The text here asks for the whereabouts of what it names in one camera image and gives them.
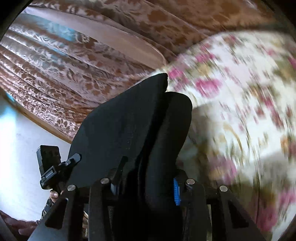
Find black pants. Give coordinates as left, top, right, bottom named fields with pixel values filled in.
left=68, top=73, right=192, bottom=240

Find brown patterned curtain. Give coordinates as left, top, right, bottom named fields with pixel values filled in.
left=0, top=0, right=285, bottom=143

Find floral bed sheet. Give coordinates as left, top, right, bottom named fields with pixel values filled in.
left=159, top=31, right=295, bottom=240

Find person left hand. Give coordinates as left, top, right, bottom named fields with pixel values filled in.
left=1, top=190, right=60, bottom=240

